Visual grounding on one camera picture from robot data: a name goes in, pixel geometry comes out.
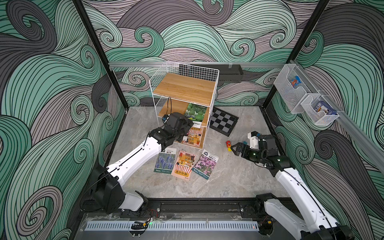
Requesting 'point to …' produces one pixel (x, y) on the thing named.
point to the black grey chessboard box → (222, 122)
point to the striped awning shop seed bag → (193, 136)
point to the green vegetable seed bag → (196, 113)
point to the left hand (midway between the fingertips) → (190, 123)
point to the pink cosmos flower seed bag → (205, 164)
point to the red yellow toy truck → (228, 143)
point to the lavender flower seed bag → (165, 160)
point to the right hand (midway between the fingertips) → (239, 150)
